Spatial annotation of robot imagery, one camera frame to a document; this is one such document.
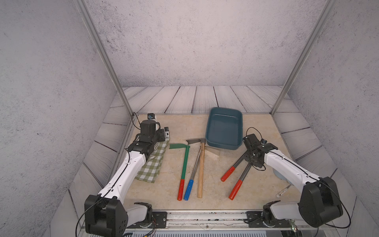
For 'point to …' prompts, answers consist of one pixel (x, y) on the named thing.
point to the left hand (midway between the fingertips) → (162, 129)
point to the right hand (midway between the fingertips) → (251, 158)
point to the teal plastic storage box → (224, 129)
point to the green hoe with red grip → (182, 180)
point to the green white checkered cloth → (149, 171)
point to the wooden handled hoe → (202, 141)
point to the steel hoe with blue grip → (191, 181)
